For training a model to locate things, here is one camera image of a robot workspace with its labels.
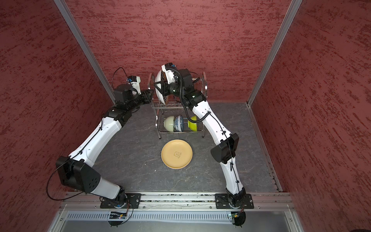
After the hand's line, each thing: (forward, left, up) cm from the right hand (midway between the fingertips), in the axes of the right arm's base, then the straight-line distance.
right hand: (156, 85), depth 72 cm
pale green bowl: (-4, -3, -27) cm, 28 cm away
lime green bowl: (-4, -20, -31) cm, 37 cm away
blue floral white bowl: (-5, -10, -27) cm, 29 cm away
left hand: (+1, +3, -6) cm, 7 cm away
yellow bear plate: (-20, -8, -40) cm, 45 cm away
